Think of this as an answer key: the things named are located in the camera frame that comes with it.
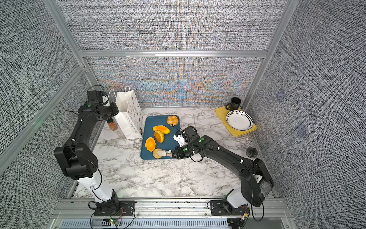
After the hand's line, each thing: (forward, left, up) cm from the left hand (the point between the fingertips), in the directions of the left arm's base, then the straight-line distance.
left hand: (120, 107), depth 88 cm
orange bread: (-16, -17, -18) cm, 29 cm away
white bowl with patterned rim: (+5, -83, -22) cm, 86 cm away
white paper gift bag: (-6, -6, -4) cm, 9 cm away
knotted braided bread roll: (+5, -31, -20) cm, 38 cm away
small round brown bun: (-22, -20, -20) cm, 36 cm away
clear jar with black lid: (-27, -78, -13) cm, 83 cm away
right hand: (-27, -32, -9) cm, 43 cm away
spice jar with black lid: (+1, +12, -17) cm, 21 cm away
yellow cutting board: (+15, -72, -24) cm, 77 cm away
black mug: (+16, -80, -16) cm, 83 cm away
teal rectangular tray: (-12, -28, -25) cm, 40 cm away
